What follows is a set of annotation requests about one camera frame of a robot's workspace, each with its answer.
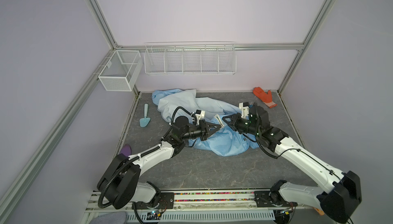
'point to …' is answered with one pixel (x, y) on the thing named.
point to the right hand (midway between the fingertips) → (222, 119)
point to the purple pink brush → (126, 150)
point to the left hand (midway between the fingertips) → (221, 130)
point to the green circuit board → (153, 216)
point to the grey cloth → (113, 218)
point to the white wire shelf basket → (190, 58)
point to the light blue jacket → (224, 141)
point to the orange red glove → (266, 98)
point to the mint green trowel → (144, 121)
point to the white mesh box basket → (121, 70)
